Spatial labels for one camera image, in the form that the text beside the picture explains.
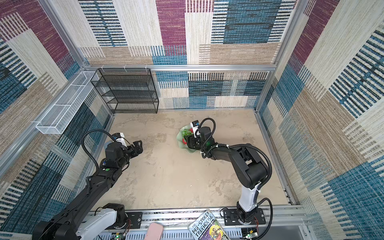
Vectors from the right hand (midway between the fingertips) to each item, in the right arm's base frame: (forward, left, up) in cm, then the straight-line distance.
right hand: (189, 135), depth 95 cm
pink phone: (-48, +17, -7) cm, 52 cm away
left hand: (-9, +29, +8) cm, 32 cm away
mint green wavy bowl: (+2, +6, -4) cm, 8 cm away
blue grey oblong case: (+1, +56, -9) cm, 57 cm away
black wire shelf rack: (+36, +45, +8) cm, 58 cm away
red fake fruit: (-4, +3, -1) cm, 5 cm away
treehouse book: (-47, -7, -7) cm, 48 cm away
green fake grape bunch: (+2, +2, 0) cm, 3 cm away
